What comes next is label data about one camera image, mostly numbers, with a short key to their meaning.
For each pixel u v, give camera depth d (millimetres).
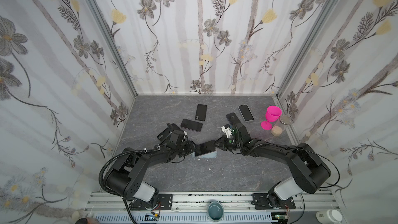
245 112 1106
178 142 724
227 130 839
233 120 990
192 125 1043
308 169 449
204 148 1005
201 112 1110
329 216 637
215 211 717
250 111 1106
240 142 702
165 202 733
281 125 973
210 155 878
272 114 890
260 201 734
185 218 703
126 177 443
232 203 748
